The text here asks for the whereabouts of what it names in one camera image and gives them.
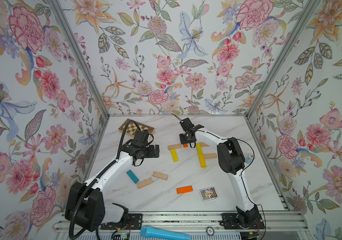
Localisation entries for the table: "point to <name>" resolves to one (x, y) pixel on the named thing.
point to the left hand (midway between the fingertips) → (155, 149)
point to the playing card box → (208, 193)
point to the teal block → (132, 176)
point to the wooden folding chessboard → (132, 127)
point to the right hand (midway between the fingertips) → (183, 137)
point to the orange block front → (184, 189)
